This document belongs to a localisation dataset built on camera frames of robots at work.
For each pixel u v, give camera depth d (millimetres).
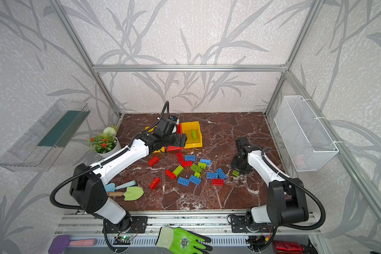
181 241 689
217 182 867
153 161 937
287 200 426
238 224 736
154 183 848
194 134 1052
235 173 844
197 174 873
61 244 691
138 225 735
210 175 887
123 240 718
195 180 867
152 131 652
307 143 613
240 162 717
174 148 999
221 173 889
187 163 930
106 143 858
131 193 843
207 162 926
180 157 956
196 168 909
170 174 884
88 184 419
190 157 956
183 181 864
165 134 642
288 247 663
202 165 912
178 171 899
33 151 629
